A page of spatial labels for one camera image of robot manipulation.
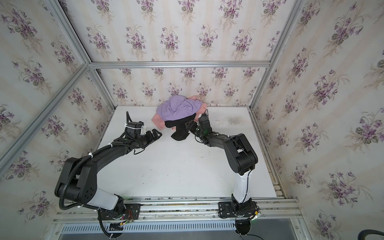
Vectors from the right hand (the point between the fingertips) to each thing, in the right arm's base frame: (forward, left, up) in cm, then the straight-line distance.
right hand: (186, 126), depth 96 cm
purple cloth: (+18, +6, 0) cm, 19 cm away
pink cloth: (+10, +20, -8) cm, 23 cm away
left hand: (-8, +17, +1) cm, 19 cm away
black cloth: (+1, +4, -8) cm, 9 cm away
